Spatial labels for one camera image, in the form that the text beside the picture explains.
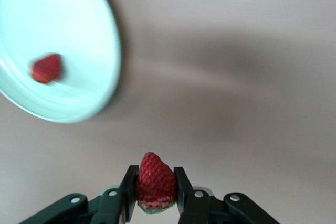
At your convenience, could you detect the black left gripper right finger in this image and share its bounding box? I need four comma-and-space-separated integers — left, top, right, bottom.
173, 166, 279, 224

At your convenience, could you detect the pale green round plate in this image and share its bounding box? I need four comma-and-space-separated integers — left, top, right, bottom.
0, 0, 122, 124

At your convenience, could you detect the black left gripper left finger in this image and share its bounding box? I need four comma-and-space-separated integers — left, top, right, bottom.
19, 165, 139, 224

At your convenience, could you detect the red strawberry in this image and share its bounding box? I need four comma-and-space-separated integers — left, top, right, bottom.
135, 152, 178, 213
30, 52, 65, 84

